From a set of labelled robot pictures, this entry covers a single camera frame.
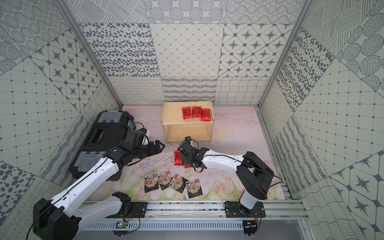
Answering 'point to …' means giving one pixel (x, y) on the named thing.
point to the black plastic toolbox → (110, 130)
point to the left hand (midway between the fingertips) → (158, 144)
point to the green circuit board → (121, 224)
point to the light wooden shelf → (172, 114)
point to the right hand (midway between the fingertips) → (189, 157)
